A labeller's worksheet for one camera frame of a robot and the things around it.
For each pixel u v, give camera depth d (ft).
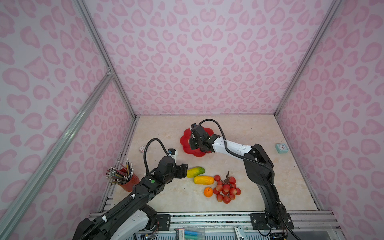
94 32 2.50
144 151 1.95
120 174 2.53
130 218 1.86
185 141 3.28
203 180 2.76
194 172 2.84
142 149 3.21
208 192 2.62
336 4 2.26
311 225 2.40
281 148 3.22
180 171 2.36
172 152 2.37
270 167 1.86
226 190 2.57
